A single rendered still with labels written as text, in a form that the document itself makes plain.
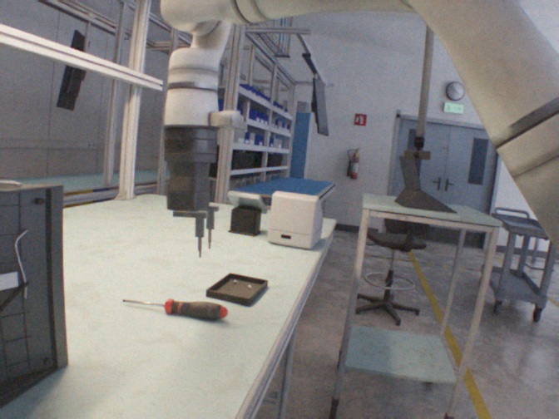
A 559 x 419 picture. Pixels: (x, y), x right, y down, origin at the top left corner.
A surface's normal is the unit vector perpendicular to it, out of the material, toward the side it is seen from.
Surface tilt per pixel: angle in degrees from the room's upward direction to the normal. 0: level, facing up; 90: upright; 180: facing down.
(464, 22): 101
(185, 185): 70
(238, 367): 0
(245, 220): 90
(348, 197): 90
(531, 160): 112
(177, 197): 90
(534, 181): 121
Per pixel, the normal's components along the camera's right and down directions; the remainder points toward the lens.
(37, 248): 0.79, 0.17
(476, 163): -0.22, 0.12
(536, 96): -0.50, 0.09
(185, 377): 0.11, -0.98
